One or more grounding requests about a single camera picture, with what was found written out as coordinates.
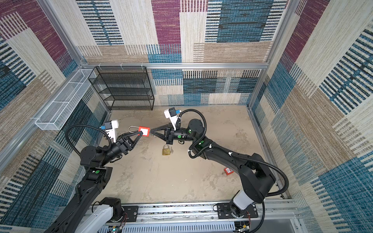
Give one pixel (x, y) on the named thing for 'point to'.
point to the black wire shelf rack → (124, 88)
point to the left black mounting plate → (131, 211)
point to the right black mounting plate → (224, 211)
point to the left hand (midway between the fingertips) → (141, 132)
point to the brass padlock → (166, 151)
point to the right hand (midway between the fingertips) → (151, 134)
